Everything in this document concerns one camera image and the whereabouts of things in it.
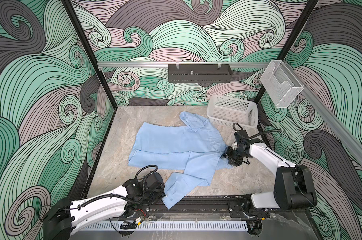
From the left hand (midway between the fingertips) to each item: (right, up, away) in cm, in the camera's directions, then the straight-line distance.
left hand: (167, 195), depth 77 cm
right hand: (+33, +17, +9) cm, 38 cm away
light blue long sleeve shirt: (+18, +22, +18) cm, 33 cm away
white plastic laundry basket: (+44, +47, +40) cm, 76 cm away
